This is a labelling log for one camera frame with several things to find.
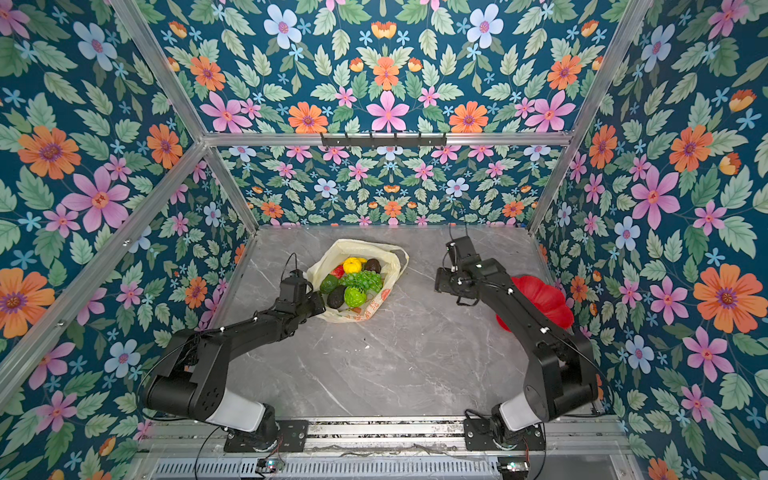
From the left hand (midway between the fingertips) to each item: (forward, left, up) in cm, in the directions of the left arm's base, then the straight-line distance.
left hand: (325, 295), depth 95 cm
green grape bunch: (+5, -13, 0) cm, 14 cm away
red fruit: (+10, -3, -1) cm, 10 cm away
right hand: (-4, -40, +10) cm, 41 cm away
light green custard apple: (-2, -10, +1) cm, 10 cm away
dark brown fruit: (+12, -16, -1) cm, 19 cm away
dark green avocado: (+4, -1, +1) cm, 4 cm away
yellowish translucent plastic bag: (+8, -22, +5) cm, 24 cm away
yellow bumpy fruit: (+11, -9, +1) cm, 14 cm away
